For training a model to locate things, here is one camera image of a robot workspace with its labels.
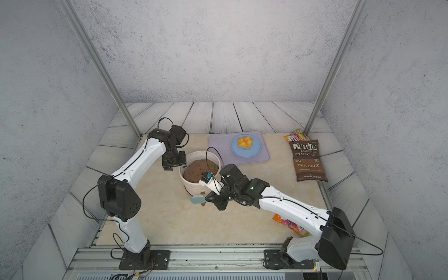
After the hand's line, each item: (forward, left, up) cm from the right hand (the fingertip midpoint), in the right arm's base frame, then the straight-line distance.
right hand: (208, 199), depth 71 cm
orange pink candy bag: (-4, -37, -18) cm, 41 cm away
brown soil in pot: (+18, +10, -7) cm, 22 cm away
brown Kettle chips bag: (+29, -53, -18) cm, 63 cm away
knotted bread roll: (+46, -18, -16) cm, 51 cm away
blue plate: (+38, -14, -16) cm, 43 cm away
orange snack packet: (+52, -52, -17) cm, 75 cm away
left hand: (+18, +14, -3) cm, 23 cm away
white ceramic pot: (+9, +8, -9) cm, 15 cm away
